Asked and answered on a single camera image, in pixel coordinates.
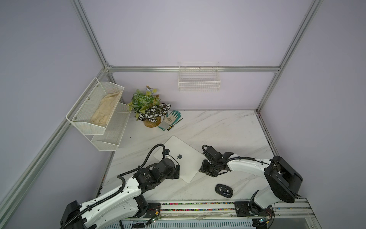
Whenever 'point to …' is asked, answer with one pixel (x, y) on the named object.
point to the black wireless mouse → (224, 190)
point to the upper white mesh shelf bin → (92, 111)
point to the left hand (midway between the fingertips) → (171, 169)
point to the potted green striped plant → (147, 108)
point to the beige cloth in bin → (101, 114)
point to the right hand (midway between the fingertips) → (203, 173)
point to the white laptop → (189, 160)
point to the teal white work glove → (169, 119)
